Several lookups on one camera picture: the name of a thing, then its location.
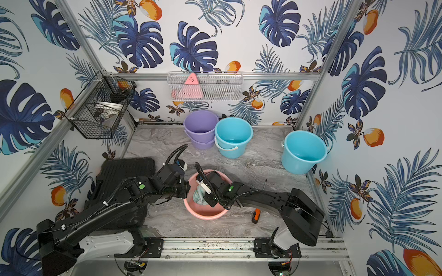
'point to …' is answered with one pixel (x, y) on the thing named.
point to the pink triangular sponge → (191, 89)
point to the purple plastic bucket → (199, 127)
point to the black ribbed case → (112, 174)
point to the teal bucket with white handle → (232, 135)
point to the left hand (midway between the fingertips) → (193, 189)
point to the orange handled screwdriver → (256, 215)
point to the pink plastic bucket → (204, 212)
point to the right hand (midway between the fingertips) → (208, 191)
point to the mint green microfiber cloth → (198, 195)
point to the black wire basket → (95, 112)
